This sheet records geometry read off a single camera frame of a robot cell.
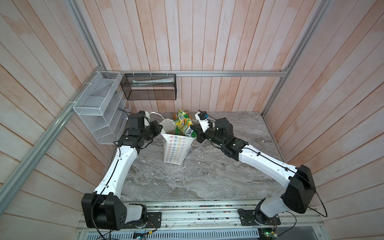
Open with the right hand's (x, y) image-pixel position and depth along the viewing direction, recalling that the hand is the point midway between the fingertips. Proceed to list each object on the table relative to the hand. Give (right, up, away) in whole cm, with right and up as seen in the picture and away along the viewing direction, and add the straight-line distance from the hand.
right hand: (191, 125), depth 74 cm
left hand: (-15, -1, +4) cm, 15 cm away
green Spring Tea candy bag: (-4, +1, +1) cm, 4 cm away
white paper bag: (-8, -12, +6) cm, 15 cm away
